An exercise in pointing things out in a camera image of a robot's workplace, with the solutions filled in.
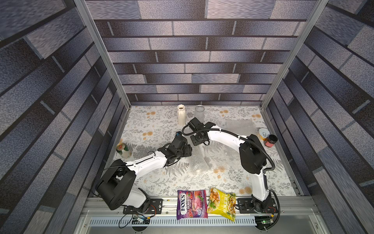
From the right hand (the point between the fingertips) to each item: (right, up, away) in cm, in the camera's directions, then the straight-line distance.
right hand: (196, 138), depth 95 cm
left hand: (-5, -5, -8) cm, 10 cm away
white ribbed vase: (-11, +16, +3) cm, 19 cm away
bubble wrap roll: (+10, -10, -2) cm, 15 cm away
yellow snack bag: (+11, -29, -23) cm, 39 cm away
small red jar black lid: (+48, -1, -4) cm, 48 cm away
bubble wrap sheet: (+34, +7, +12) cm, 37 cm away
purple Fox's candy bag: (-4, -30, -22) cm, 38 cm away
